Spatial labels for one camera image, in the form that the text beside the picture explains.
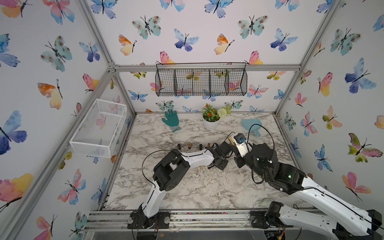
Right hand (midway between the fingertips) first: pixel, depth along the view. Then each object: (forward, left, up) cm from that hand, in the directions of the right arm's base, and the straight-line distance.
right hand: (235, 143), depth 66 cm
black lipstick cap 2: (+15, +16, -28) cm, 36 cm away
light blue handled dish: (+40, -19, -32) cm, 54 cm away
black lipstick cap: (+14, +30, -29) cm, 44 cm away
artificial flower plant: (+30, +10, -13) cm, 35 cm away
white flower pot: (+31, +9, -26) cm, 42 cm away
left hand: (+5, +1, -30) cm, 30 cm away
